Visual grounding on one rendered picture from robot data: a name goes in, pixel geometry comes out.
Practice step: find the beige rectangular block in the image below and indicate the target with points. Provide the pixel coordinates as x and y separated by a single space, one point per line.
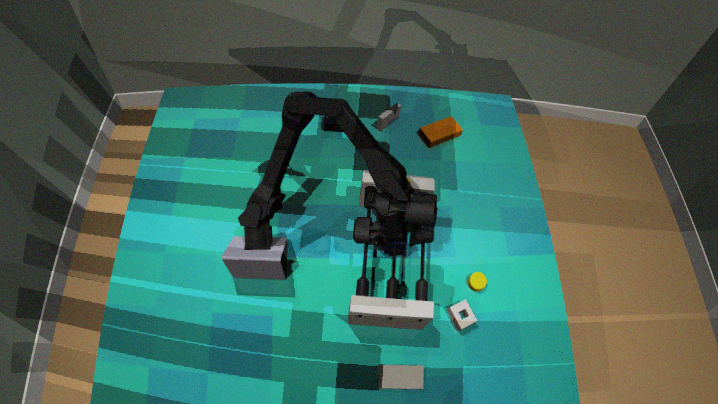
400 377

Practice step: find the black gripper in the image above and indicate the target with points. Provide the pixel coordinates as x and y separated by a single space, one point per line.
370 233

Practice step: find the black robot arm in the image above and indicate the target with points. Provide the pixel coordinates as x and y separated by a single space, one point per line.
389 175

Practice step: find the orange rectangular block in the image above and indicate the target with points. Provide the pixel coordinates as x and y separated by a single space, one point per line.
440 131

